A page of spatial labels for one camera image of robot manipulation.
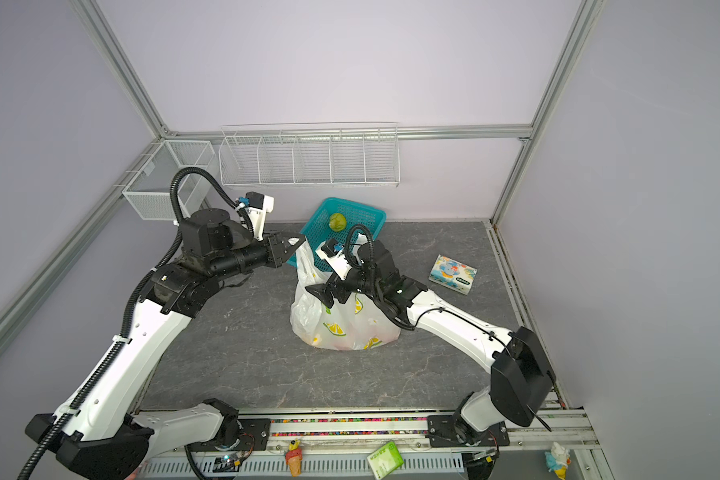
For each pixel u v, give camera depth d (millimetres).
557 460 680
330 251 617
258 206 556
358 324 807
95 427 369
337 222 1145
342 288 656
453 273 990
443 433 732
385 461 686
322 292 631
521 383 418
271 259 547
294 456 692
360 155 1046
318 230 1119
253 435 738
